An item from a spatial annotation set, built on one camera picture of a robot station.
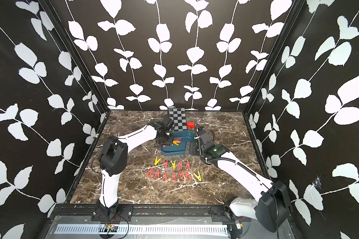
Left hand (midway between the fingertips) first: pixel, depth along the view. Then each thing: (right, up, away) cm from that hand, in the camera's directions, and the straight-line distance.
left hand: (171, 140), depth 96 cm
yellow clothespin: (-9, -13, -4) cm, 16 cm away
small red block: (+14, +10, +16) cm, 23 cm away
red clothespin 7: (+2, -20, -10) cm, 22 cm away
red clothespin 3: (+6, -14, -5) cm, 17 cm away
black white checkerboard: (+4, +18, +19) cm, 26 cm away
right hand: (+13, -1, -14) cm, 19 cm away
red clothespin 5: (-7, -19, -8) cm, 22 cm away
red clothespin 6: (-3, -20, -10) cm, 22 cm away
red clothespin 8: (+7, -20, -10) cm, 23 cm away
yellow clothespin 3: (+17, -21, -10) cm, 28 cm away
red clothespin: (-5, -4, +1) cm, 6 cm away
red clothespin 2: (-3, -14, -5) cm, 16 cm away
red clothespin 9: (+11, -19, -8) cm, 24 cm away
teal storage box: (+4, -6, +5) cm, 9 cm away
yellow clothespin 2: (+2, -15, -5) cm, 16 cm away
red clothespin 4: (-12, -18, -8) cm, 23 cm away
